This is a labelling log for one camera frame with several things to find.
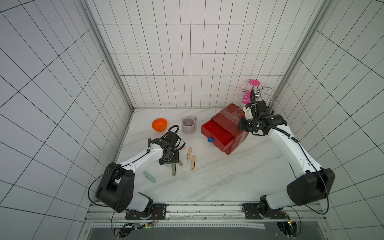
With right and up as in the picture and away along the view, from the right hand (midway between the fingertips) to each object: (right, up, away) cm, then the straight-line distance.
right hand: (239, 122), depth 82 cm
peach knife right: (-26, -25, +8) cm, 37 cm away
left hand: (-40, -24, +3) cm, 46 cm away
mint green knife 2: (-52, -31, +3) cm, 60 cm away
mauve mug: (-29, -3, +18) cm, 34 cm away
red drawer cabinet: (-5, +2, +3) cm, 6 cm away
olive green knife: (-34, -25, +8) cm, 43 cm away
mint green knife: (-42, -26, +7) cm, 50 cm away
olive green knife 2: (-38, -28, +5) cm, 47 cm away
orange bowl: (-50, -2, +24) cm, 56 cm away
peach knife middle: (-29, -20, +12) cm, 37 cm away
